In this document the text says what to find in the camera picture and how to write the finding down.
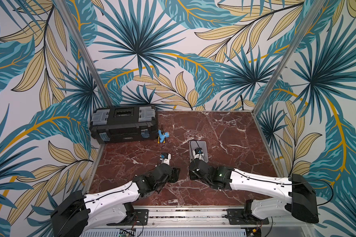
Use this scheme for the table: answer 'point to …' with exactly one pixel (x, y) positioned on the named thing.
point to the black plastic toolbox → (124, 124)
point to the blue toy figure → (161, 137)
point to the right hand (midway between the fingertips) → (189, 167)
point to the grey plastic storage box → (194, 145)
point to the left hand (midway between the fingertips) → (176, 171)
